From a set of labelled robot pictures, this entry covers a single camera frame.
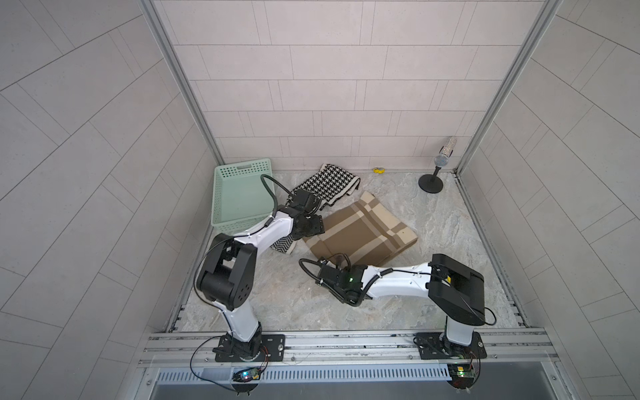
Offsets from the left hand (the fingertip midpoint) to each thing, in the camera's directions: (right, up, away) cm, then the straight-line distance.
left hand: (319, 226), depth 93 cm
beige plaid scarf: (+18, -2, +4) cm, 18 cm away
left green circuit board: (-18, -35, -28) cm, 48 cm away
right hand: (+8, -20, -6) cm, 22 cm away
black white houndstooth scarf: (+4, +16, +18) cm, 24 cm away
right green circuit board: (+41, -37, -25) cm, 61 cm away
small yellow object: (+29, +23, +26) cm, 45 cm away
